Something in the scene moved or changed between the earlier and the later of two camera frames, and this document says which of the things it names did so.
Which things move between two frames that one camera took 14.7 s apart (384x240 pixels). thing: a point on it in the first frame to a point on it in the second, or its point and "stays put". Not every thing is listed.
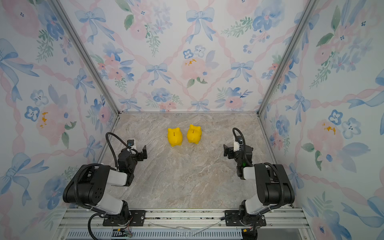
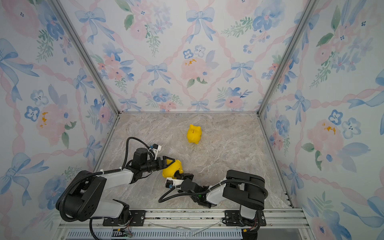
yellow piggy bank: x=175 y=136 to x=169 y=171
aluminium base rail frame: x=88 y=224 stays put
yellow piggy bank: x=194 y=134 stays put
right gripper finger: x=229 y=151 to x=183 y=176
